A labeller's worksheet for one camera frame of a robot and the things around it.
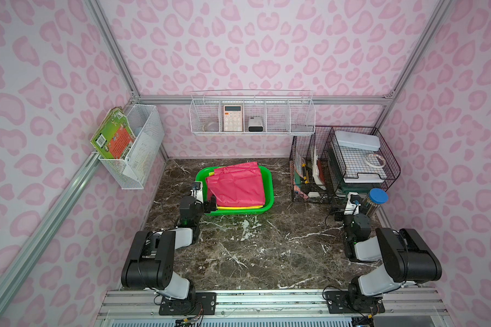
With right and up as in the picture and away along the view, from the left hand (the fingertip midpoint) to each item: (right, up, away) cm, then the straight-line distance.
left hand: (203, 190), depth 93 cm
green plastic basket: (-3, +8, +9) cm, 12 cm away
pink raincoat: (+16, +2, +3) cm, 16 cm away
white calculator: (+13, +33, +1) cm, 36 cm away
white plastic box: (+71, +23, +3) cm, 75 cm away
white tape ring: (+80, +14, -3) cm, 81 cm away
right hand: (+62, -2, -4) cm, 63 cm away
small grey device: (+23, +30, 0) cm, 38 cm away
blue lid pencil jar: (+69, -3, -13) cm, 70 cm away
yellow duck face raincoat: (+15, -7, -4) cm, 17 cm away
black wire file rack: (+51, +11, +7) cm, 53 cm away
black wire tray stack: (+70, +16, 0) cm, 72 cm away
